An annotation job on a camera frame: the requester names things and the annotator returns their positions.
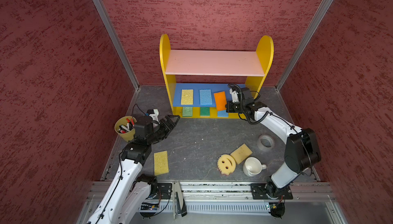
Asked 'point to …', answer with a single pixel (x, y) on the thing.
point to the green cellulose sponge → (187, 111)
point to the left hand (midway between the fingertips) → (178, 123)
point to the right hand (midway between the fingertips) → (225, 108)
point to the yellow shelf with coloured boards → (198, 81)
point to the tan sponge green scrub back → (205, 111)
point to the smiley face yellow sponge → (226, 164)
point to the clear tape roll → (265, 142)
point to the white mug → (253, 165)
